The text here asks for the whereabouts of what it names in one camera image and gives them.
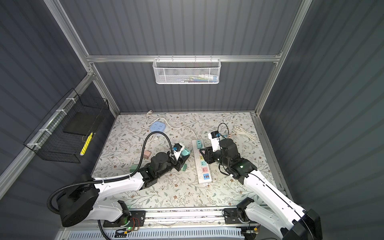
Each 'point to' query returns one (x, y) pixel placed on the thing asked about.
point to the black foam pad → (81, 122)
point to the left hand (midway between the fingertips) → (186, 152)
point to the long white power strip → (203, 169)
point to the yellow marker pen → (86, 144)
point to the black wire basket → (64, 134)
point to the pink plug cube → (146, 154)
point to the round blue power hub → (157, 126)
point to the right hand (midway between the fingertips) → (204, 150)
